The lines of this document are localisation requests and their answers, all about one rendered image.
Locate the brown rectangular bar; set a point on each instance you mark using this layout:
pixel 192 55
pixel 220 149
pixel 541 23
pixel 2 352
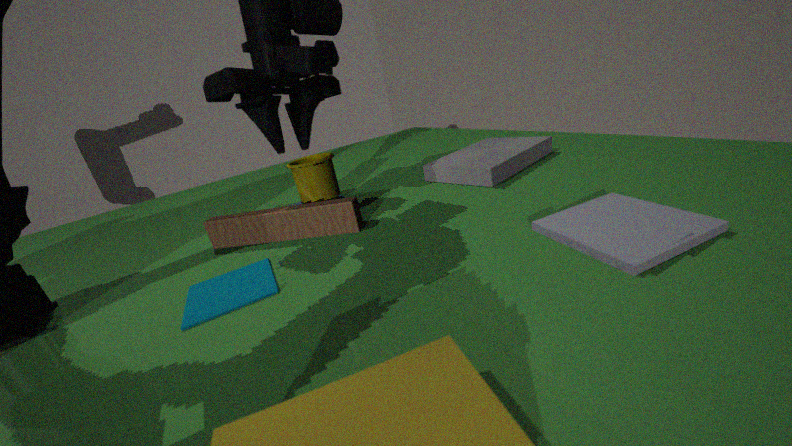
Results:
pixel 316 219

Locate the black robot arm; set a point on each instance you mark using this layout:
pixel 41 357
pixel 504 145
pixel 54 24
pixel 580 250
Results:
pixel 24 306

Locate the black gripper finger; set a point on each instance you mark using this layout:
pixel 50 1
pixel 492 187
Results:
pixel 301 113
pixel 263 110

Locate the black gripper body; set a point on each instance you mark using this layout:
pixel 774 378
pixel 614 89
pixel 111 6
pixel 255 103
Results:
pixel 223 84

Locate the yellow flat panel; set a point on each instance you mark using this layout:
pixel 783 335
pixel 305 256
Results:
pixel 429 396

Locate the olive-yellow cup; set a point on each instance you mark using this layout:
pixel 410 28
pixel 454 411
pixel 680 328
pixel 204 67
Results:
pixel 315 178

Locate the grey flat square pad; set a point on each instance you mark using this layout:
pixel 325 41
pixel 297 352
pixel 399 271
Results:
pixel 630 234

